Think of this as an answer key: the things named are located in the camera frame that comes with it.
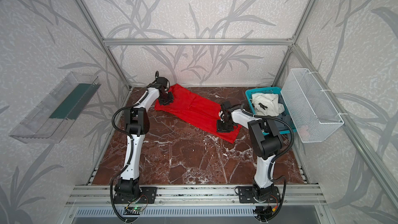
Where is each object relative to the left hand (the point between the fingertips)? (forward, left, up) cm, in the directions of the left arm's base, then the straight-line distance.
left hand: (173, 96), depth 110 cm
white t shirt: (-12, -63, +8) cm, 64 cm away
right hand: (-24, -32, -2) cm, 40 cm away
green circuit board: (-66, +8, -2) cm, 67 cm away
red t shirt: (-11, -18, -2) cm, 21 cm away
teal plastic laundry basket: (+5, -75, +2) cm, 75 cm away
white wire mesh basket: (-37, -68, +33) cm, 84 cm away
